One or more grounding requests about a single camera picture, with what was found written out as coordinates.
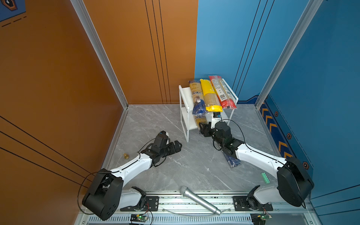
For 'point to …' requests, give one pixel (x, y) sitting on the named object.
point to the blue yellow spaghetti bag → (199, 115)
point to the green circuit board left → (138, 218)
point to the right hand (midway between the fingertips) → (204, 123)
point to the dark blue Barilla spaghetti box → (233, 162)
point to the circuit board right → (259, 219)
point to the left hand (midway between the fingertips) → (177, 145)
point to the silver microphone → (185, 191)
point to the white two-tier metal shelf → (188, 121)
